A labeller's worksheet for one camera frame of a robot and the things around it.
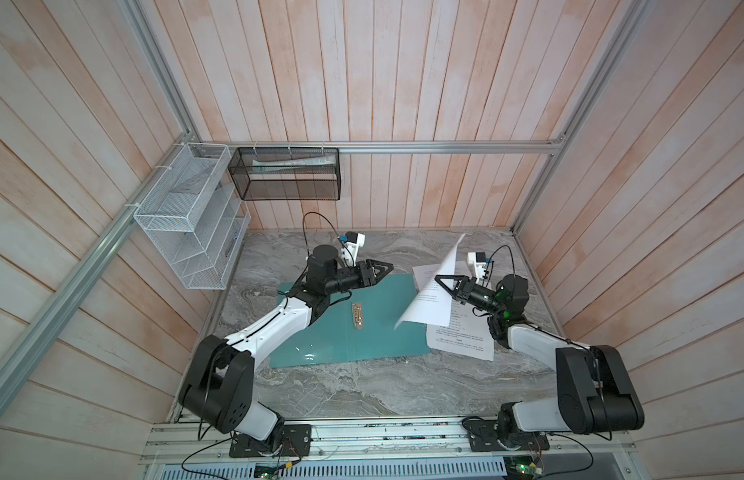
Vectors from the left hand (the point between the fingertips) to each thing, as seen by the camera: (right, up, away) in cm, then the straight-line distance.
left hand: (390, 274), depth 76 cm
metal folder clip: (-9, -15, +19) cm, 26 cm away
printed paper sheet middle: (+25, -20, +16) cm, 36 cm away
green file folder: (-17, -21, +15) cm, 31 cm away
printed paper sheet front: (+11, -8, +2) cm, 14 cm away
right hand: (+13, -2, +4) cm, 14 cm away
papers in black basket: (-38, +32, +14) cm, 52 cm away
